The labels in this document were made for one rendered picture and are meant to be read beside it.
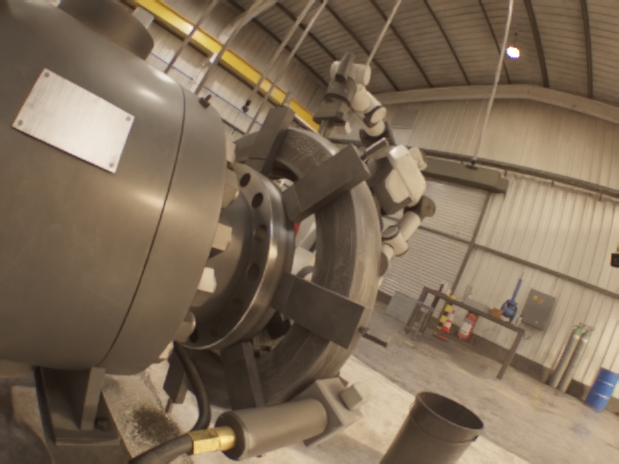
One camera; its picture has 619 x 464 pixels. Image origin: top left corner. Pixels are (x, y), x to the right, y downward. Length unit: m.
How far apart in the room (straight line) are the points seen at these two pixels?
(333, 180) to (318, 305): 0.24
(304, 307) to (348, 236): 0.15
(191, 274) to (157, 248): 0.06
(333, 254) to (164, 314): 0.32
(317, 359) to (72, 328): 0.40
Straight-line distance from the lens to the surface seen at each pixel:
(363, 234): 0.58
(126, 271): 0.38
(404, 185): 1.44
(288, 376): 0.63
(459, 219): 9.69
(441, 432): 1.20
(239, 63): 12.27
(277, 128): 0.80
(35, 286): 0.37
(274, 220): 0.61
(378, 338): 0.50
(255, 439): 0.45
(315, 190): 0.63
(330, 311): 0.54
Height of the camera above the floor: 0.73
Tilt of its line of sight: 2 degrees up
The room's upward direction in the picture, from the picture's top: 25 degrees clockwise
